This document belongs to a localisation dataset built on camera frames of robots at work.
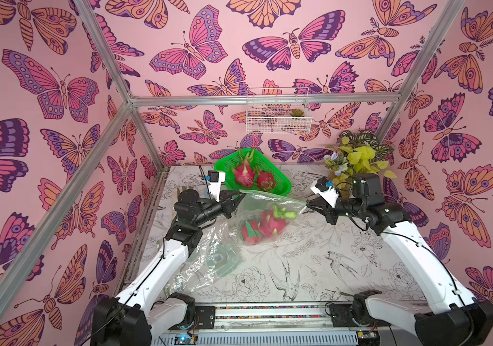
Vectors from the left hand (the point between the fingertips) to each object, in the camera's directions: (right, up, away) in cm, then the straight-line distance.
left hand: (246, 192), depth 70 cm
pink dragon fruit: (-2, +9, +35) cm, 36 cm away
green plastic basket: (-13, +11, +42) cm, 45 cm away
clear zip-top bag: (+2, -6, +12) cm, 13 cm away
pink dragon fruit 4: (+2, -15, +9) cm, 18 cm away
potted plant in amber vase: (+46, +16, +19) cm, 52 cm away
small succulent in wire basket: (+21, +34, +23) cm, 46 cm away
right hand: (+23, -3, +3) cm, 23 cm away
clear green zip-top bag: (-12, -26, +18) cm, 33 cm away
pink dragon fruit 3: (+10, -11, +9) cm, 17 cm away
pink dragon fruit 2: (+9, +4, +32) cm, 33 cm away
